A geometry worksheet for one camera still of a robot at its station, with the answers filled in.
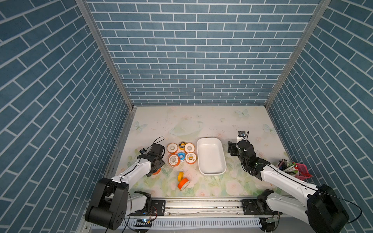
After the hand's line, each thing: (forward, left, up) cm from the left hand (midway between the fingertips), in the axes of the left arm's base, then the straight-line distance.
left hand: (160, 165), depth 89 cm
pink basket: (-8, -80, +9) cm, 81 cm away
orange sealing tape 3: (+11, -18, +2) cm, 21 cm away
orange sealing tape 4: (+2, -9, +2) cm, 9 cm away
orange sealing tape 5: (+3, -19, +3) cm, 19 cm away
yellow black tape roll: (+13, -13, +2) cm, 18 cm away
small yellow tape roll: (-8, -13, +4) cm, 16 cm away
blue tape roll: (+5, -13, +2) cm, 15 cm away
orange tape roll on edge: (-13, -15, +7) cm, 21 cm away
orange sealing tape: (-4, +1, +1) cm, 5 cm away
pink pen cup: (-5, -69, +13) cm, 70 cm away
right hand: (+9, -45, +13) cm, 48 cm away
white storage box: (+5, -32, +1) cm, 33 cm away
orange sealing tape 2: (+11, -6, +2) cm, 13 cm away
